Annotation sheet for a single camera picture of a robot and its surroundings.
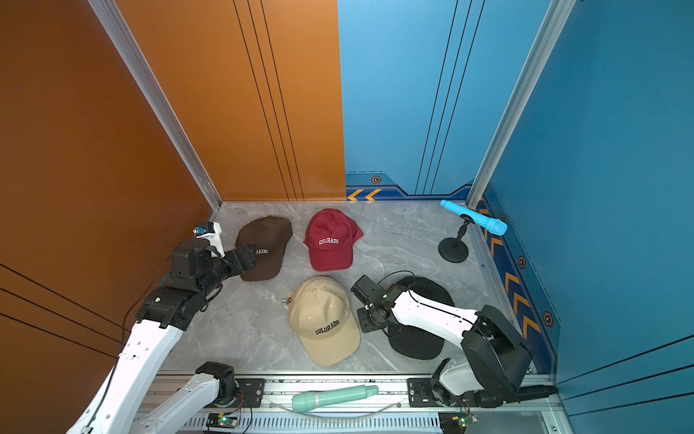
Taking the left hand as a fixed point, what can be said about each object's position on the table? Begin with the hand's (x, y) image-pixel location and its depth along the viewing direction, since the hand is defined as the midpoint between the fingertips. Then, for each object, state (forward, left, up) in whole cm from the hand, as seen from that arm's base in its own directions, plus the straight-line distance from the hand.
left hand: (244, 245), depth 73 cm
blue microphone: (+10, -72, -2) cm, 73 cm away
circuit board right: (-37, -57, -27) cm, 73 cm away
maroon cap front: (+16, -21, -17) cm, 32 cm away
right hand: (-12, -34, -24) cm, 44 cm away
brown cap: (+17, +1, -17) cm, 24 cm away
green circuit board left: (-37, +5, -28) cm, 46 cm away
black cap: (-18, -49, -24) cm, 58 cm away
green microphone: (-33, -19, -23) cm, 44 cm away
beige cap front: (-13, -20, -16) cm, 29 cm away
